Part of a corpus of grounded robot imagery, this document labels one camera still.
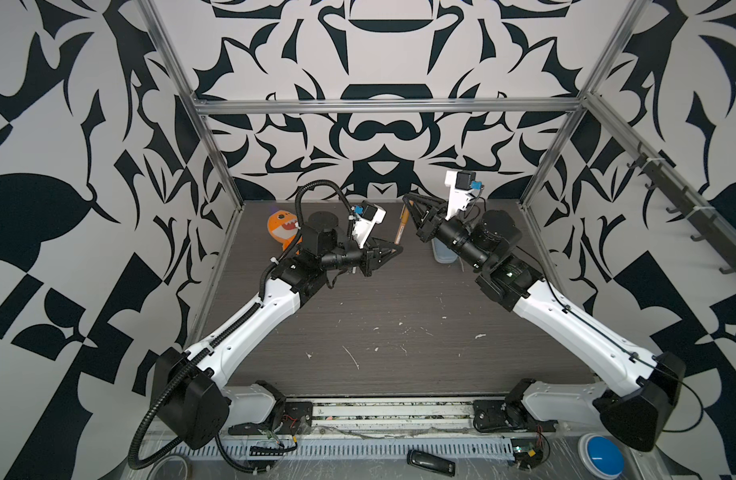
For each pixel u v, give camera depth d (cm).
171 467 68
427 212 57
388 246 65
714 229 55
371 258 60
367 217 60
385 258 66
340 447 71
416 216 58
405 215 63
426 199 59
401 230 65
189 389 39
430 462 68
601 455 69
